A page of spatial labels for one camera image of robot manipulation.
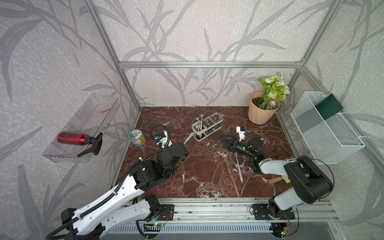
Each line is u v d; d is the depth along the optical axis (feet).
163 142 1.96
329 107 2.32
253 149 2.22
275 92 3.05
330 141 1.93
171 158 1.48
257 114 3.33
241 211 2.47
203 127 3.16
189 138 2.50
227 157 3.06
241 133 2.60
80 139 1.81
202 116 3.01
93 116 2.43
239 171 2.85
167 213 2.40
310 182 1.48
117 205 1.39
